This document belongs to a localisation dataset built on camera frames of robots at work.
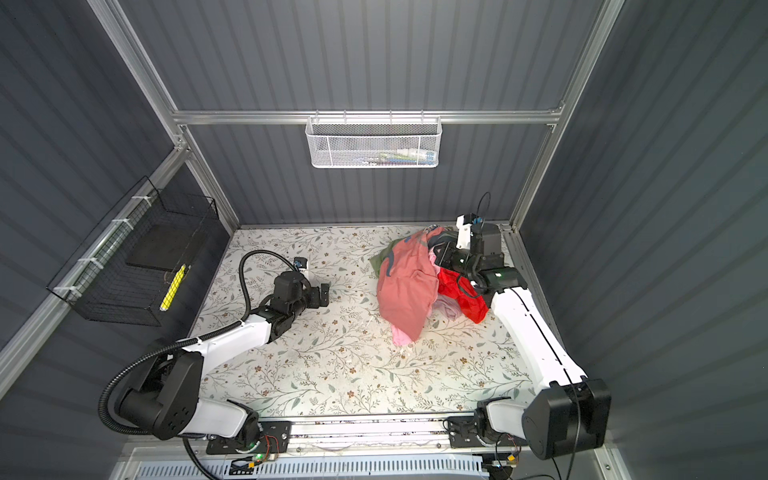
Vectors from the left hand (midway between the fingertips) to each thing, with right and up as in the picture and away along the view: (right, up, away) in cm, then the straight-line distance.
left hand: (314, 284), depth 91 cm
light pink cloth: (+41, -7, +4) cm, 42 cm away
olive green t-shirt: (+21, +9, +18) cm, 29 cm away
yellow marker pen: (-28, +1, -22) cm, 35 cm away
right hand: (+36, +11, -13) cm, 40 cm away
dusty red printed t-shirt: (+28, +2, -11) cm, 31 cm away
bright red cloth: (+45, -4, -12) cm, 47 cm away
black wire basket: (-41, +7, -18) cm, 45 cm away
